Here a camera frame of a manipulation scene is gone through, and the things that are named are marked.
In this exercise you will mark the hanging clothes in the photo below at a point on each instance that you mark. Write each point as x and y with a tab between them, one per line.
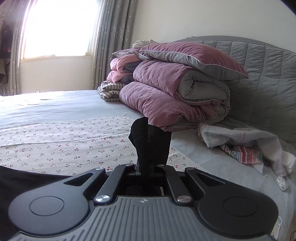
4	51

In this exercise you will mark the purple grey pillow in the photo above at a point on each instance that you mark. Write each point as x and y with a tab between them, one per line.
126	53
196	58

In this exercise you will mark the grey quilted headboard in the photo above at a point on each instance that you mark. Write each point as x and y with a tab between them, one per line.
266	81

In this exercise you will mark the pink folded quilt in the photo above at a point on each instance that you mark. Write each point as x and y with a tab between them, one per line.
122	69

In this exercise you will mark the purple grey folded quilt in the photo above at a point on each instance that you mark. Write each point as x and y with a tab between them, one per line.
161	97

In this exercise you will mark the cream cloth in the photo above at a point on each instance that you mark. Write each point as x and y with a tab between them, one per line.
145	43

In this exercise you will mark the window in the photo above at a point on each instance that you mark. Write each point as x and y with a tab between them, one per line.
60	27

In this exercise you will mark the grey star print curtain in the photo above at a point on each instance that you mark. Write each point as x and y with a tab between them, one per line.
111	41
16	46

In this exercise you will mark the black pants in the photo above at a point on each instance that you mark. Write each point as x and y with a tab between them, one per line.
150	143

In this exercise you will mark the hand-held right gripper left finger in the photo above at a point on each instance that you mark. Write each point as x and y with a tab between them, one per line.
119	177

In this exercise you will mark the light blue bed sheet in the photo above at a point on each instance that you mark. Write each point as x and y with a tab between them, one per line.
57	104

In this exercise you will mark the striped folded cloth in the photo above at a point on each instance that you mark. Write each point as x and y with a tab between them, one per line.
108	90

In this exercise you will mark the white patterned crumpled cloth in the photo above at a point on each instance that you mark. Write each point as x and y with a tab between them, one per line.
249	143

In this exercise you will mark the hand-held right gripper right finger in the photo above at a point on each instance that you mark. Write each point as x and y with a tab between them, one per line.
172	180

